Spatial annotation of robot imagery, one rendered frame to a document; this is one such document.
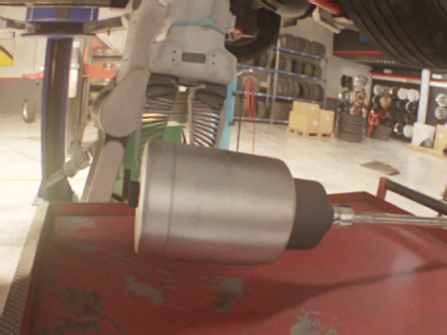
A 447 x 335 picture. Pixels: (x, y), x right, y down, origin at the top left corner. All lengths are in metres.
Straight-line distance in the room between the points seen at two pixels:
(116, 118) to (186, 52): 0.76
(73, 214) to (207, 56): 0.35
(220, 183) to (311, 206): 0.08
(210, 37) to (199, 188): 0.20
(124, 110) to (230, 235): 0.91
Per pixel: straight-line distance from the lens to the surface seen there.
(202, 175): 0.23
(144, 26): 1.18
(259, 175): 0.25
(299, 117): 9.22
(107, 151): 1.17
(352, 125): 9.71
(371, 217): 0.35
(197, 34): 0.38
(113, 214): 0.58
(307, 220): 0.27
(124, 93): 1.11
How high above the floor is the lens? 1.08
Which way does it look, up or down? 14 degrees down
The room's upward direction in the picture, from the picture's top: 6 degrees clockwise
